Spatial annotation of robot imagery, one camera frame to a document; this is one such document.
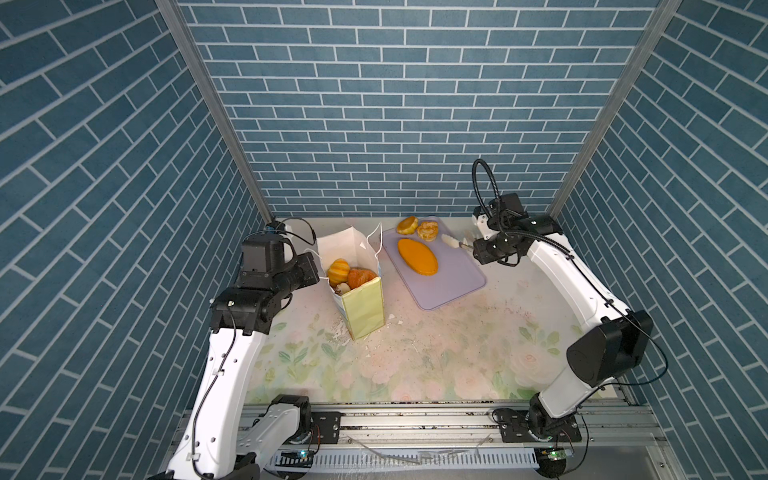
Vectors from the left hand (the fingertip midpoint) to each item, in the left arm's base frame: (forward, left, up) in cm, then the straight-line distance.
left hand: (316, 259), depth 69 cm
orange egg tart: (+9, -2, -18) cm, 20 cm away
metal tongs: (+15, -37, -12) cm, 41 cm away
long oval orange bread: (+21, -28, -26) cm, 43 cm away
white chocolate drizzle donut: (+1, -4, -14) cm, 15 cm away
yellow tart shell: (+36, -24, -26) cm, 51 cm away
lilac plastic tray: (+16, -41, -31) cm, 54 cm away
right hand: (+10, -43, -8) cm, 45 cm away
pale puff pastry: (+33, -32, -26) cm, 53 cm away
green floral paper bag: (+14, -5, -20) cm, 25 cm away
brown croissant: (+5, -8, -15) cm, 18 cm away
